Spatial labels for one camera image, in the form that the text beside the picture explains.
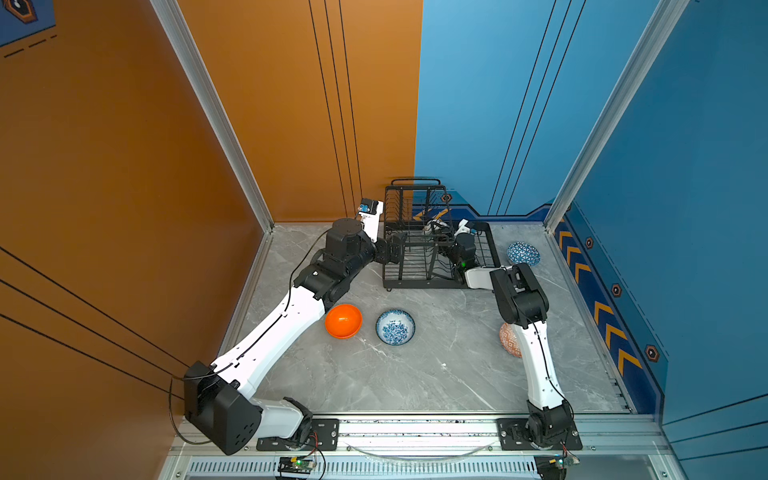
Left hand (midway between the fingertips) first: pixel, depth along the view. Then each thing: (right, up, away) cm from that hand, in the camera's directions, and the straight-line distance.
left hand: (391, 226), depth 73 cm
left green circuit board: (-24, -57, -2) cm, 62 cm away
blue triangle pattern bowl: (+48, -7, +36) cm, 60 cm away
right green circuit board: (+39, -57, -3) cm, 69 cm away
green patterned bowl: (+15, +3, +30) cm, 33 cm away
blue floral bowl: (+1, -30, +18) cm, 35 cm away
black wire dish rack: (+11, +11, +47) cm, 50 cm away
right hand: (+13, +4, +31) cm, 34 cm away
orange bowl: (-15, -28, +18) cm, 36 cm away
